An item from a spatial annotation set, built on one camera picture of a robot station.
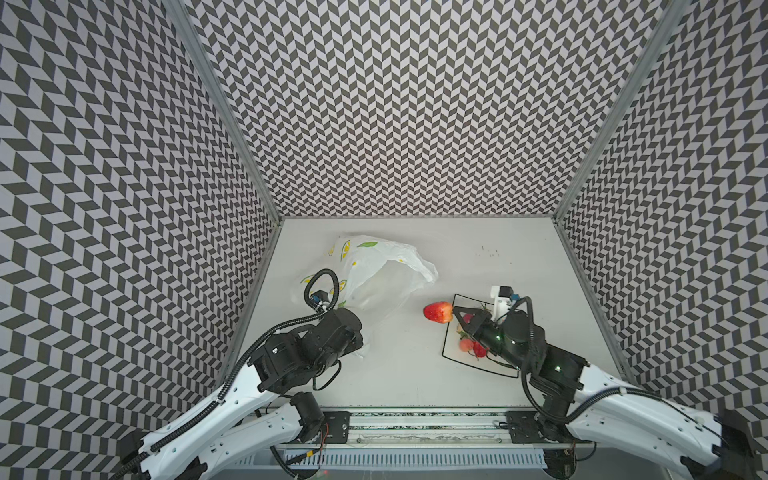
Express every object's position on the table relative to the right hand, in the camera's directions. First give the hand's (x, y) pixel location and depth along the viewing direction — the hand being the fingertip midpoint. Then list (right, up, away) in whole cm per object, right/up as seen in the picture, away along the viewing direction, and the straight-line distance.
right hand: (451, 319), depth 72 cm
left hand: (-23, -3, -2) cm, 23 cm away
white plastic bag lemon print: (-19, +9, +5) cm, 22 cm away
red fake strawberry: (-3, +2, -1) cm, 4 cm away
